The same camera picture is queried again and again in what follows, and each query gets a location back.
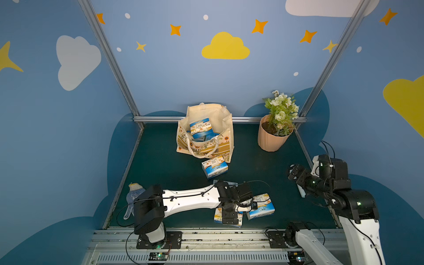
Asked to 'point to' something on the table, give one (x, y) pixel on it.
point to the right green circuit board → (296, 257)
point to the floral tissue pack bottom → (262, 206)
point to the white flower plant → (283, 110)
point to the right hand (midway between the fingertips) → (297, 173)
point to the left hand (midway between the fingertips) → (235, 208)
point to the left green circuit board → (158, 256)
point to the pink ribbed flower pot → (267, 140)
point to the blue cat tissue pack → (230, 184)
